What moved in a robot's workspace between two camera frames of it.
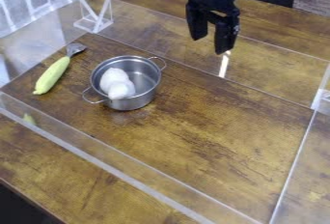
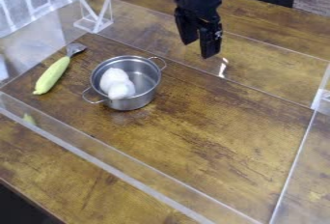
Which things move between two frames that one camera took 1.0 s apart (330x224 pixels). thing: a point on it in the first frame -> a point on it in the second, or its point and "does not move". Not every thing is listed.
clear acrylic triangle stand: x=93 y=22 does not move
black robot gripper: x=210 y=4 -> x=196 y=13
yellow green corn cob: x=52 y=76 does not move
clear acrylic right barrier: x=305 y=202 does not move
